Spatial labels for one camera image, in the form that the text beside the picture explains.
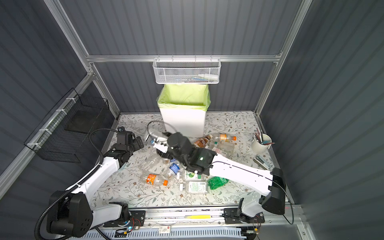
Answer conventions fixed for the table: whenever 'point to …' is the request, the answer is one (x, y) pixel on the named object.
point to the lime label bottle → (189, 175)
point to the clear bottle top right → (219, 144)
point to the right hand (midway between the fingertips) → (162, 138)
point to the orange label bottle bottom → (153, 179)
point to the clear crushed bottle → (154, 164)
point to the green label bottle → (195, 186)
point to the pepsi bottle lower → (173, 170)
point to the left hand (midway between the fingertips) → (131, 142)
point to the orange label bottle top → (226, 137)
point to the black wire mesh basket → (64, 135)
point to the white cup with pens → (261, 142)
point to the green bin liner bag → (188, 96)
